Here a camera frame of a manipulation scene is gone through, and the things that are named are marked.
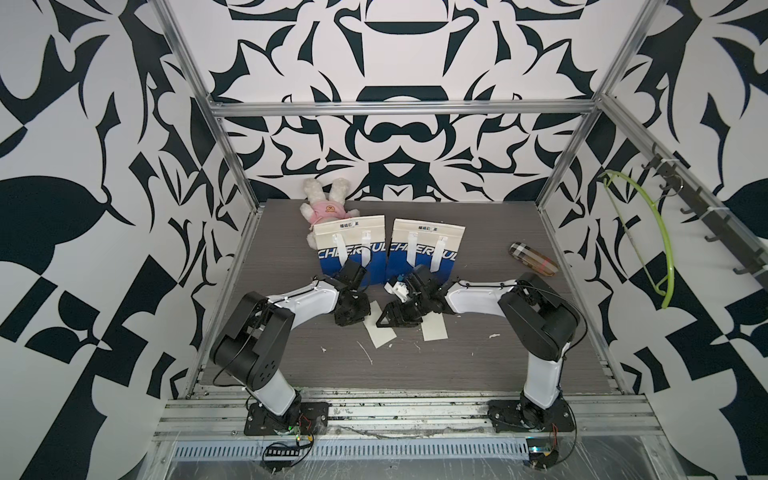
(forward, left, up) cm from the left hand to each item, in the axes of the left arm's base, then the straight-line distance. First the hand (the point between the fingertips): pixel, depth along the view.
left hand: (365, 312), depth 92 cm
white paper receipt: (-7, -4, +1) cm, 8 cm away
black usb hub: (-33, +20, -3) cm, 39 cm away
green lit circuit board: (-37, -41, -1) cm, 55 cm away
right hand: (-4, -5, +2) cm, 7 cm away
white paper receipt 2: (-5, -20, -1) cm, 21 cm away
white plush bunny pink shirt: (+36, +15, +9) cm, 40 cm away
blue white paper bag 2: (+11, -15, +19) cm, 27 cm away
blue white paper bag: (+12, 0, +20) cm, 24 cm away
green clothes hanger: (-8, -68, +25) cm, 73 cm away
